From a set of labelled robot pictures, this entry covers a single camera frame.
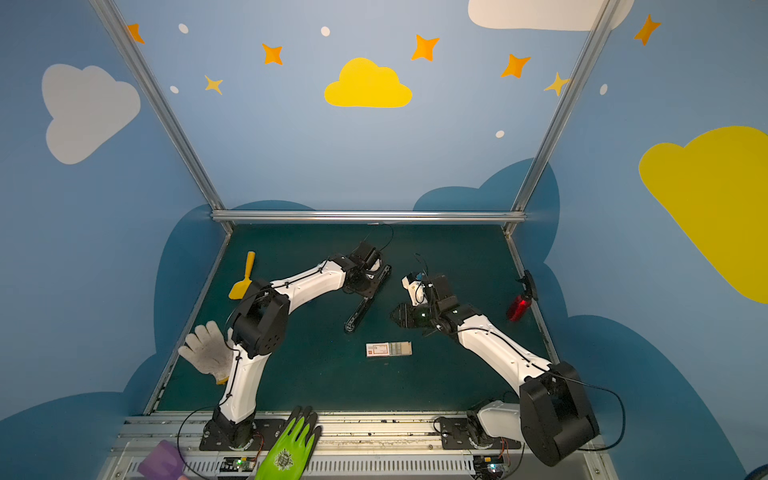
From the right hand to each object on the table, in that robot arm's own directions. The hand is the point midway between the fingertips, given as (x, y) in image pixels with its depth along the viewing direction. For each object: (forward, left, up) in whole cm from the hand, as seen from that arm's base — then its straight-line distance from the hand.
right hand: (398, 311), depth 84 cm
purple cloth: (-38, +55, -10) cm, 67 cm away
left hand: (+13, +8, -8) cm, 17 cm away
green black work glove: (-35, +25, -10) cm, 44 cm away
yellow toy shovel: (+12, +55, -11) cm, 57 cm away
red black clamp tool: (+7, -38, -4) cm, 39 cm away
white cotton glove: (-10, +56, -11) cm, 58 cm away
